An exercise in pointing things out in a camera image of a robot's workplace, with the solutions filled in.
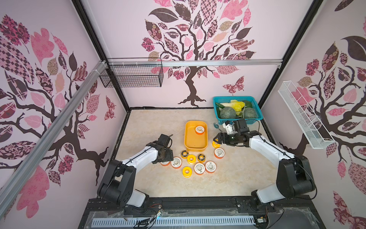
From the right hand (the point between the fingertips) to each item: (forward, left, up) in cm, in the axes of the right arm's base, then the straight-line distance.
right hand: (218, 141), depth 87 cm
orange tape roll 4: (-12, +5, -10) cm, 17 cm away
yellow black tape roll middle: (-3, +22, -10) cm, 24 cm away
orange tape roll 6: (-3, -1, -9) cm, 10 cm away
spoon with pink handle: (+20, -3, -9) cm, 22 cm away
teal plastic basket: (+35, -22, -1) cm, 42 cm away
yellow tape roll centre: (-7, +17, -10) cm, 21 cm away
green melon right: (+24, -27, 0) cm, 37 cm away
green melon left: (+23, -10, +2) cm, 25 cm away
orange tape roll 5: (+16, +10, -8) cm, 20 cm away
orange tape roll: (-10, +34, -8) cm, 37 cm away
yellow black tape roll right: (-6, +11, -11) cm, 16 cm away
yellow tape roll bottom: (-15, +20, -10) cm, 27 cm away
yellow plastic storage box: (+12, +13, -11) cm, 21 cm away
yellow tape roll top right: (+3, 0, -11) cm, 11 cm away
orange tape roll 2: (-10, +27, -9) cm, 30 cm away
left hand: (-8, +35, -9) cm, 37 cm away
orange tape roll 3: (-13, +13, -10) cm, 21 cm away
